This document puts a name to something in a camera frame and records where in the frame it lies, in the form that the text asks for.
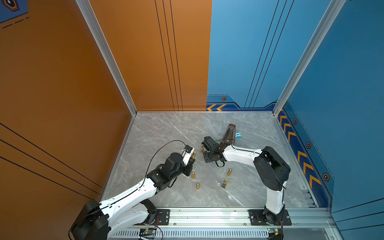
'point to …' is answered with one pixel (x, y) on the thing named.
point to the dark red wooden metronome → (229, 137)
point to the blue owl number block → (238, 135)
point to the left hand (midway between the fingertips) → (193, 157)
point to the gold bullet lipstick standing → (198, 186)
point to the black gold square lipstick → (225, 182)
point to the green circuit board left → (150, 232)
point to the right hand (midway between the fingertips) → (207, 156)
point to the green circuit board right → (275, 234)
